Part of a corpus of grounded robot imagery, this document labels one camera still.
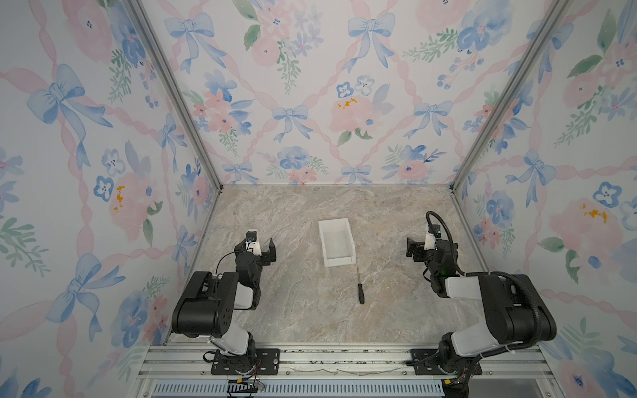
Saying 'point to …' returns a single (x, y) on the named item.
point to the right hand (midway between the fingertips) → (423, 237)
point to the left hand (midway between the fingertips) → (260, 238)
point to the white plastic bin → (338, 248)
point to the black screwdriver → (362, 298)
